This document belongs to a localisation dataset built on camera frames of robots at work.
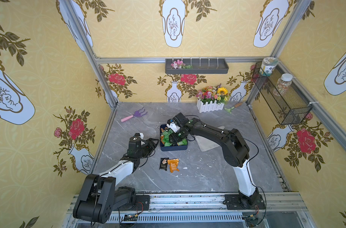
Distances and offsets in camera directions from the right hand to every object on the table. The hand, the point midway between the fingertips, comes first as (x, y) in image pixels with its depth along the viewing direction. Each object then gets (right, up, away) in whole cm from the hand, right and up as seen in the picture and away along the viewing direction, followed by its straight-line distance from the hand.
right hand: (176, 134), depth 96 cm
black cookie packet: (-8, -16, -9) cm, 20 cm away
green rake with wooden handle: (+44, +18, +21) cm, 52 cm away
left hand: (-15, -3, -6) cm, 16 cm away
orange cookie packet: (-2, -16, -8) cm, 19 cm away
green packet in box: (-7, -1, +1) cm, 7 cm away
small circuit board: (-24, -40, -23) cm, 52 cm away
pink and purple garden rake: (-31, +14, +19) cm, 39 cm away
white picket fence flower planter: (+21, +19, +17) cm, 33 cm away
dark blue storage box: (-3, -8, -3) cm, 9 cm away
